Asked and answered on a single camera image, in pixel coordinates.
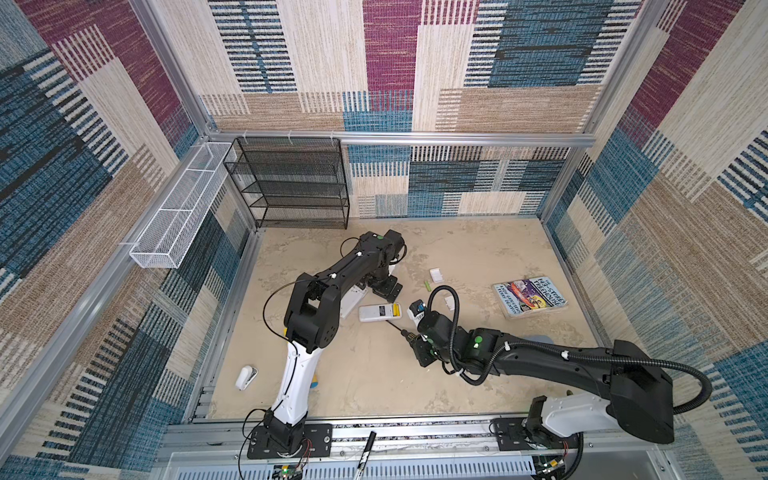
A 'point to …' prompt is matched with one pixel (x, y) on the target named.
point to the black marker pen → (365, 455)
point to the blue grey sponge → (539, 338)
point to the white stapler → (246, 378)
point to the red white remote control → (379, 312)
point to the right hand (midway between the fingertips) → (417, 345)
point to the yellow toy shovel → (314, 384)
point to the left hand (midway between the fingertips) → (379, 289)
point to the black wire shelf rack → (292, 181)
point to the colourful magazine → (530, 295)
